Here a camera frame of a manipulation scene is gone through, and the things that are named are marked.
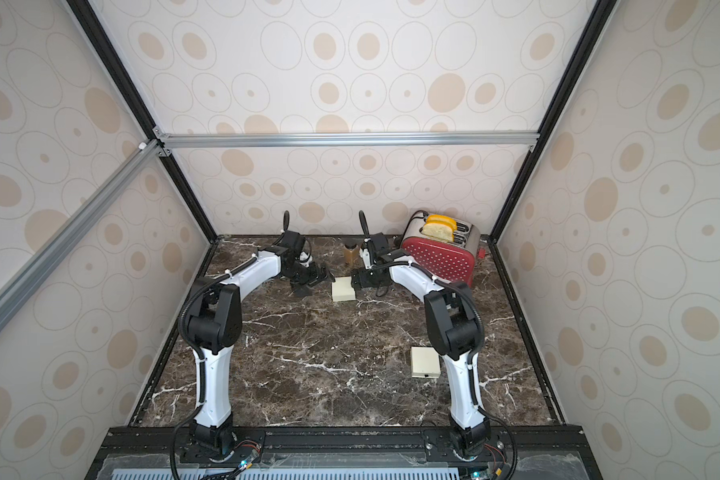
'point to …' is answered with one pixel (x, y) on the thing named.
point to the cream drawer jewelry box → (342, 289)
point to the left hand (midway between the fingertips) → (331, 281)
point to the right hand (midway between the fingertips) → (358, 284)
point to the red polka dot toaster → (451, 260)
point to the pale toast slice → (437, 231)
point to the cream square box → (425, 362)
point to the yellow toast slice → (442, 220)
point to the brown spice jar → (351, 257)
